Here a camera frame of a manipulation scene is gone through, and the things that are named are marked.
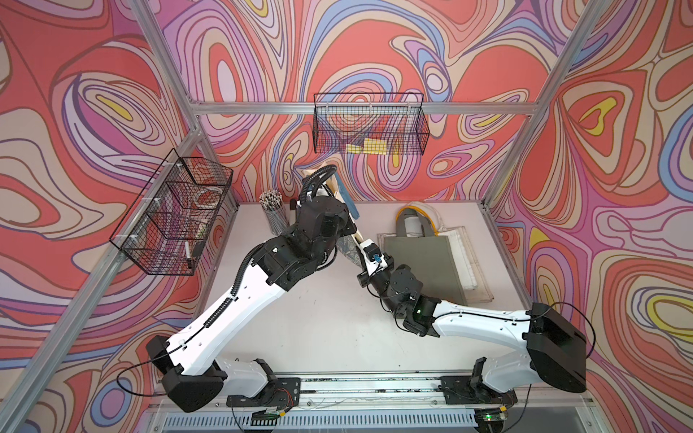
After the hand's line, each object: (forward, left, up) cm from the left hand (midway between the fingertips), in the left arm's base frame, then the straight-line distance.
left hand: (351, 206), depth 64 cm
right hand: (-3, -2, -16) cm, 16 cm away
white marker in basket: (-4, +44, -14) cm, 47 cm away
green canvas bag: (+11, -32, -39) cm, 51 cm away
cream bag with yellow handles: (-2, -43, -37) cm, 57 cm away
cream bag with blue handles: (+2, +1, -18) cm, 18 cm away
